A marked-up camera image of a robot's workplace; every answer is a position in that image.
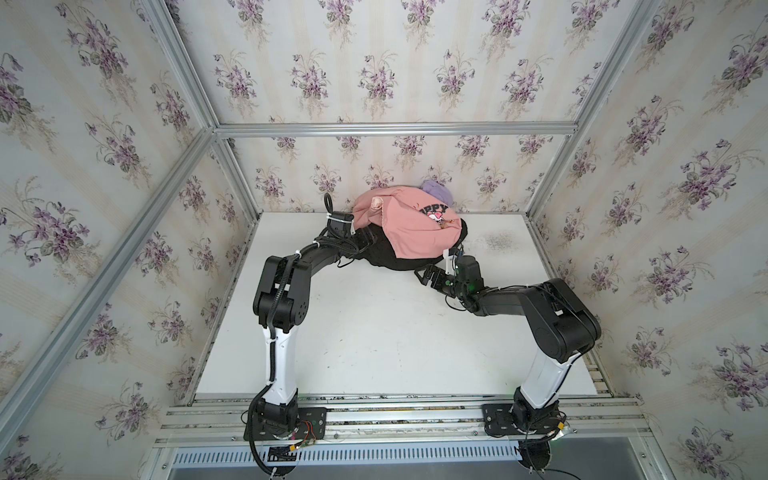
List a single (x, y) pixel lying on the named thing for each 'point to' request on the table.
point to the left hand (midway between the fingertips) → (370, 237)
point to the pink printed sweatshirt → (416, 225)
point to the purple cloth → (438, 190)
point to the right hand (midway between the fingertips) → (420, 277)
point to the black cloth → (383, 255)
